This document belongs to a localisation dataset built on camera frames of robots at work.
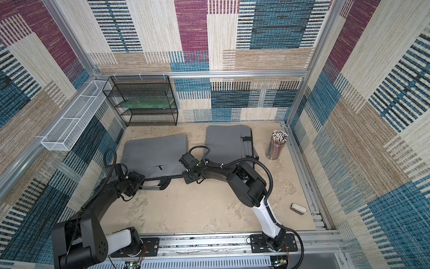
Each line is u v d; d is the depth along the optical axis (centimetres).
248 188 53
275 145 92
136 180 79
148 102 96
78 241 45
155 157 118
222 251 73
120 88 101
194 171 70
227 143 106
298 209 81
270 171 48
